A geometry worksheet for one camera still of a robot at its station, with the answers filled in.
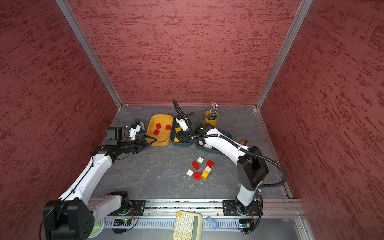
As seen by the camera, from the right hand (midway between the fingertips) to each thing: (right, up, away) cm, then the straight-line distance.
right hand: (181, 136), depth 85 cm
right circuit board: (+32, -41, -14) cm, 54 cm away
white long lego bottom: (+17, -8, +9) cm, 20 cm away
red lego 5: (+17, -18, +5) cm, 25 cm away
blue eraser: (+16, -39, -15) cm, 45 cm away
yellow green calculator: (+5, -40, -16) cm, 44 cm away
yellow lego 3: (+14, -22, -2) cm, 26 cm away
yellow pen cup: (+16, +9, +12) cm, 22 cm away
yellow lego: (-4, +3, +19) cm, 19 cm away
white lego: (+15, -20, +3) cm, 25 cm away
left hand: (-15, -4, -6) cm, 17 cm away
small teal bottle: (-32, +8, +16) cm, 37 cm away
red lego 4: (+8, -18, +3) cm, 20 cm away
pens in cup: (+20, +14, +16) cm, 29 cm away
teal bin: (-7, +6, +21) cm, 23 cm away
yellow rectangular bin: (-14, -3, +16) cm, 21 cm away
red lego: (-19, +5, +22) cm, 30 cm away
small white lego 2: (+5, -21, +1) cm, 22 cm away
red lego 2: (-20, +1, +19) cm, 28 cm away
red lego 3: (-12, +4, +22) cm, 25 cm away
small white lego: (+11, -15, +6) cm, 20 cm away
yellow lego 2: (-4, -4, +11) cm, 13 cm away
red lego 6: (+9, -23, -1) cm, 25 cm away
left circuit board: (-28, -41, -13) cm, 51 cm away
